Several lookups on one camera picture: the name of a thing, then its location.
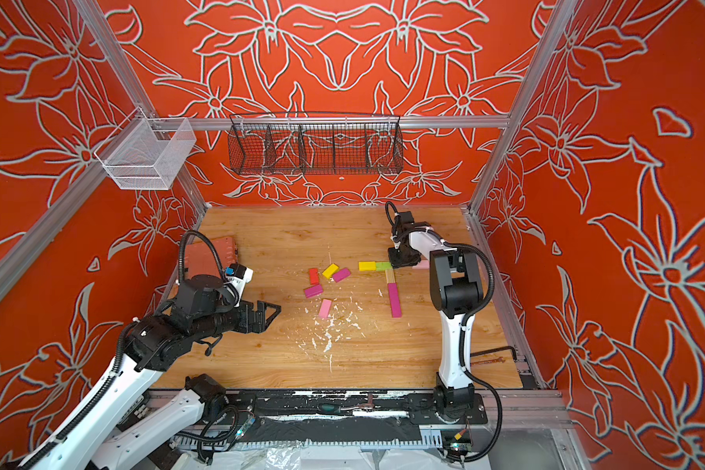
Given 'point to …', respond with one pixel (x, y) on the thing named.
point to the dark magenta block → (394, 295)
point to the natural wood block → (387, 266)
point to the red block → (314, 276)
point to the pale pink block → (325, 308)
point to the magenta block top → (342, 274)
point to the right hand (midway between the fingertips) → (400, 260)
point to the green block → (379, 265)
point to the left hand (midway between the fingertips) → (268, 304)
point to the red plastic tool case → (200, 258)
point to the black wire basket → (314, 143)
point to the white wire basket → (146, 153)
